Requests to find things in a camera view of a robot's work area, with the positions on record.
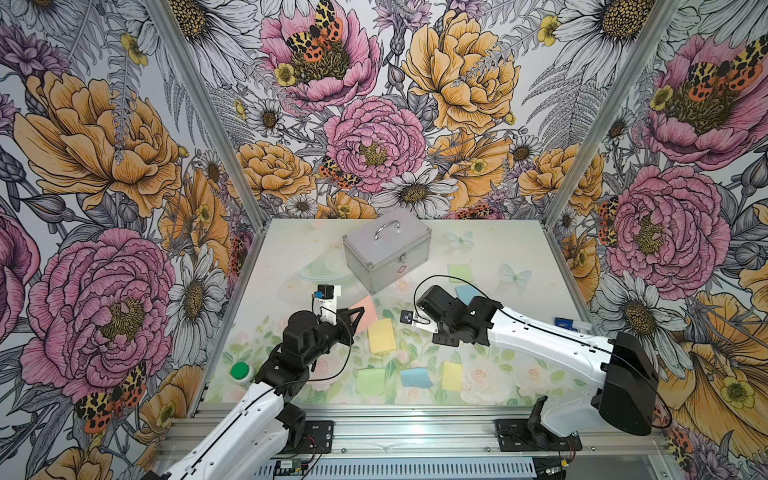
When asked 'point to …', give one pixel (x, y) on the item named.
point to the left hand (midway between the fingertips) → (361, 316)
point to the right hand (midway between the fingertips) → (444, 322)
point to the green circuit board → (291, 467)
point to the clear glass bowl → (329, 266)
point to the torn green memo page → (370, 381)
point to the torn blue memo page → (416, 377)
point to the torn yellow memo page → (451, 376)
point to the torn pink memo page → (369, 314)
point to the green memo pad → (462, 271)
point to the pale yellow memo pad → (381, 336)
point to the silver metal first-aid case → (384, 250)
